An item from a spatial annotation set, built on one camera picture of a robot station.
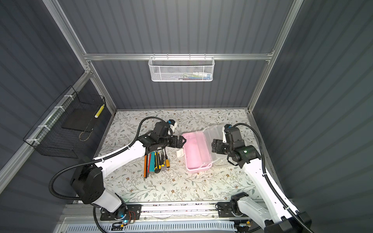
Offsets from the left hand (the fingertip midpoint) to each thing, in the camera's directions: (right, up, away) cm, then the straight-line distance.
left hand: (180, 138), depth 84 cm
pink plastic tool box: (+11, -9, +6) cm, 15 cm away
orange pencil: (-22, -17, +5) cm, 28 cm away
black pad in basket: (-51, +11, -10) cm, 53 cm away
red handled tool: (-20, -16, +6) cm, 26 cm away
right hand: (+22, -3, -7) cm, 23 cm away
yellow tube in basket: (-46, +16, -2) cm, 49 cm away
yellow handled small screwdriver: (-8, -16, +5) cm, 19 cm away
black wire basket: (-58, +3, -20) cm, 61 cm away
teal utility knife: (-18, -16, +6) cm, 25 cm away
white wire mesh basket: (-1, +56, +40) cm, 69 cm away
